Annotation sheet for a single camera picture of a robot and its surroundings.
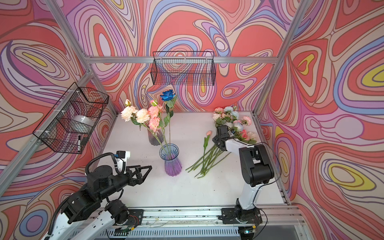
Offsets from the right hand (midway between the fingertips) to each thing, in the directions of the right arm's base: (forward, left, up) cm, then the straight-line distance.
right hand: (217, 142), depth 100 cm
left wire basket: (-8, +75, +32) cm, 82 cm away
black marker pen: (-14, +73, +24) cm, 78 cm away
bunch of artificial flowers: (+21, -10, +3) cm, 24 cm away
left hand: (-27, +37, +22) cm, 51 cm away
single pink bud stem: (+1, +8, -1) cm, 8 cm away
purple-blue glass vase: (-16, +30, -1) cm, 34 cm away
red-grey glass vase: (+1, +43, +5) cm, 43 cm away
